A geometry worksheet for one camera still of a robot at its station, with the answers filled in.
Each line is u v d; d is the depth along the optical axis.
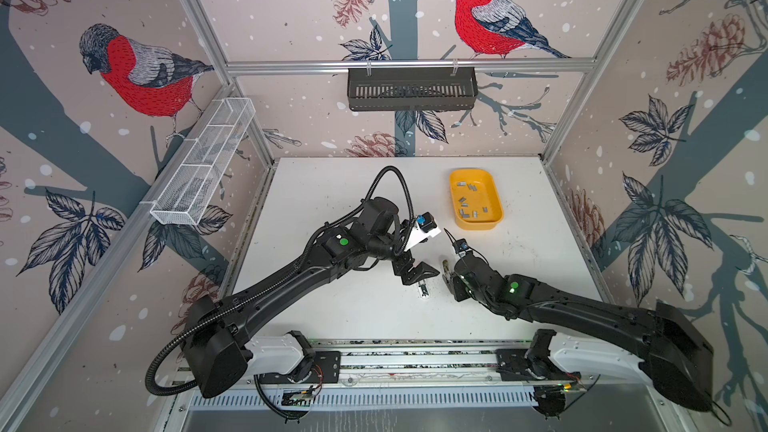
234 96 0.97
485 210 1.04
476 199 1.10
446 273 0.81
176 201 0.70
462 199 1.10
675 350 0.40
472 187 1.11
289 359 0.61
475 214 1.04
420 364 0.75
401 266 0.61
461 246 0.73
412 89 1.04
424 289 0.86
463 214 1.05
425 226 0.59
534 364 0.65
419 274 0.61
